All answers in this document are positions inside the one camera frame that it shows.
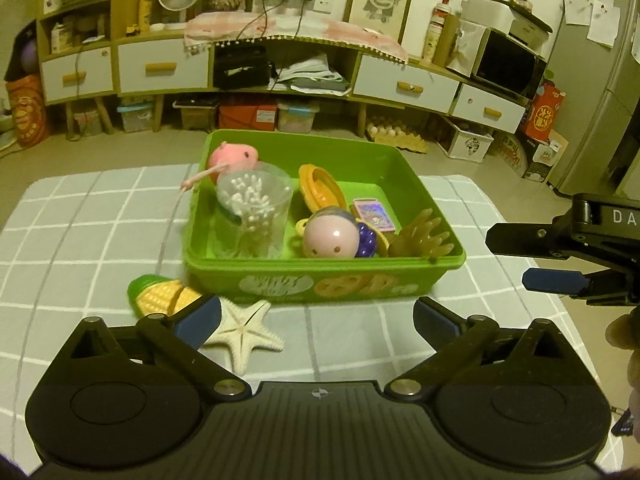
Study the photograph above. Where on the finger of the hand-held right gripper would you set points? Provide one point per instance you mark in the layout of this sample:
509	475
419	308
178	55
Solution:
550	280
525	240

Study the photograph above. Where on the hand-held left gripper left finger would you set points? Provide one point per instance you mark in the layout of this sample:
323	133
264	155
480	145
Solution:
200	317

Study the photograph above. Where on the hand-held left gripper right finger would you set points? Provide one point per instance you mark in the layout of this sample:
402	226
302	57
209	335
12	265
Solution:
434	322

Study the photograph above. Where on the yellow toy corn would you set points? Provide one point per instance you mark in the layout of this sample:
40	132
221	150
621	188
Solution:
160	297

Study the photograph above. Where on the green plastic storage box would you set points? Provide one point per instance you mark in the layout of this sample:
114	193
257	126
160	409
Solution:
225	280

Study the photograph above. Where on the white starfish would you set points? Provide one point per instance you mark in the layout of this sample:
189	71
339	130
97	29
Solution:
245	330

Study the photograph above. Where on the translucent rubber toy hand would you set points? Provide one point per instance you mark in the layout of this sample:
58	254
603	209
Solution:
415	242

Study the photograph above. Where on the purple toy grapes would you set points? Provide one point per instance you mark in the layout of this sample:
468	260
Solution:
369	242

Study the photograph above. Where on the clear cotton swab jar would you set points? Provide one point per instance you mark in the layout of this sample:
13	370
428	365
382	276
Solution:
250	220

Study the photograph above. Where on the small card box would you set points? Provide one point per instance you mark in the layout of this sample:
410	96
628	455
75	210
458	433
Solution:
375	215

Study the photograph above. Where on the pink capsule ball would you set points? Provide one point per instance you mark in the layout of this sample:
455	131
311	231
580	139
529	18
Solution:
330	235

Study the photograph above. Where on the pink toy pig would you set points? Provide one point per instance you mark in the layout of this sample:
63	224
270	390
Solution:
235	155

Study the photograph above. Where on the orange pumpkin-shaped container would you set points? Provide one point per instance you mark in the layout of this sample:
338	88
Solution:
322	187

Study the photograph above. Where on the person's right hand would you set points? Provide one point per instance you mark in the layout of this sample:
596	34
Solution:
627	330

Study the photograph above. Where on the white printed box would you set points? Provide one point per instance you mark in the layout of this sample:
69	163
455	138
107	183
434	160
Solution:
467	142

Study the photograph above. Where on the grey checkered blanket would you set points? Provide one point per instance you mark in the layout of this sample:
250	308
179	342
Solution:
100	240

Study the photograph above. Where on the red gift box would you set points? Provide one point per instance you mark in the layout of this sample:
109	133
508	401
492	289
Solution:
542	112

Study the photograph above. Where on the grey refrigerator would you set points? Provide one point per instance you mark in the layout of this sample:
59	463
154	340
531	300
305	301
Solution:
590	85

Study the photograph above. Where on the egg tray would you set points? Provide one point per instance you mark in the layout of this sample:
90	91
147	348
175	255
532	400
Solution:
395	135

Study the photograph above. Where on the black microwave oven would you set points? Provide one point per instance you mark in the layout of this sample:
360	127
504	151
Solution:
505	65

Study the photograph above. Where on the clear storage bin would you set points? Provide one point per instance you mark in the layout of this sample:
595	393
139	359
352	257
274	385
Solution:
298	119
197	116

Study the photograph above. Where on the red storage box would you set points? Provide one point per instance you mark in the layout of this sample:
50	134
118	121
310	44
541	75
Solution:
247	117

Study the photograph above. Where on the clear bin blue lid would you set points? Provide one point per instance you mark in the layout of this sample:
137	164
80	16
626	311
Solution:
136	117

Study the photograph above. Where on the long wooden cabinet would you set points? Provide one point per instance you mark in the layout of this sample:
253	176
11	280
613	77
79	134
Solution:
300	97

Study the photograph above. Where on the black bag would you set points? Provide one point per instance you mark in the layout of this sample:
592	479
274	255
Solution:
242	67

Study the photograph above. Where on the pile of folded cloths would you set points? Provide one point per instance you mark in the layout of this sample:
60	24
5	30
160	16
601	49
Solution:
310	77

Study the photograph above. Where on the red printed bag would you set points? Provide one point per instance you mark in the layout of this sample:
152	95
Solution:
27	112

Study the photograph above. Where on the pink tasselled runner cloth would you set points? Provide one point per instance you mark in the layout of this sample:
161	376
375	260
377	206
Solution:
300	30

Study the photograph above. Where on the purple ball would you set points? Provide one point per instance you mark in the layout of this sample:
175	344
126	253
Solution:
30	56

